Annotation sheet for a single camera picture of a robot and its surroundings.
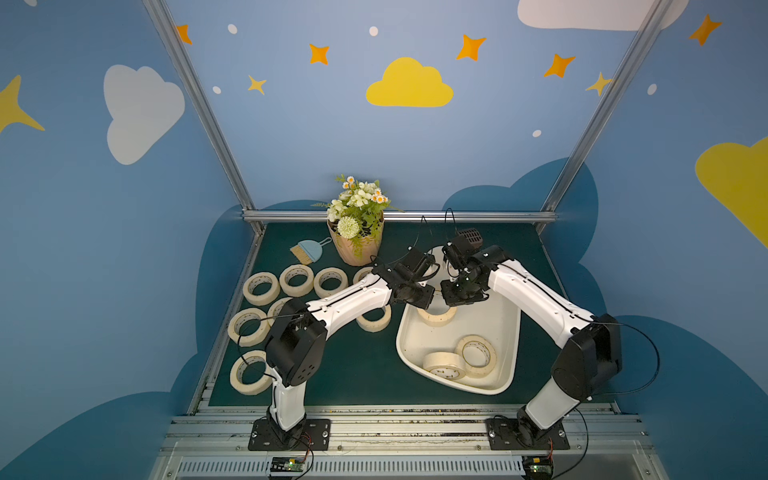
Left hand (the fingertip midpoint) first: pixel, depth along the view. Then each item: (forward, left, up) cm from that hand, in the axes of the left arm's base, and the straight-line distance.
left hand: (428, 292), depth 87 cm
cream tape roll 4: (-5, +58, -11) cm, 60 cm away
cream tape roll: (+10, +57, -10) cm, 59 cm away
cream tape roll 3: (+14, +33, -11) cm, 38 cm away
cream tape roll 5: (-7, +16, -10) cm, 20 cm away
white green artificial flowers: (+18, +22, +15) cm, 32 cm away
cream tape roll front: (-21, -3, -2) cm, 21 cm away
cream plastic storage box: (-3, -23, -11) cm, 26 cm away
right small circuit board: (-41, -27, -15) cm, 51 cm away
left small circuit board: (-42, +36, -14) cm, 57 cm away
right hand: (-2, -7, +1) cm, 7 cm away
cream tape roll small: (-22, +54, -10) cm, 59 cm away
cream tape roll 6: (-20, -12, -9) cm, 25 cm away
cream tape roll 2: (+14, +46, -11) cm, 50 cm away
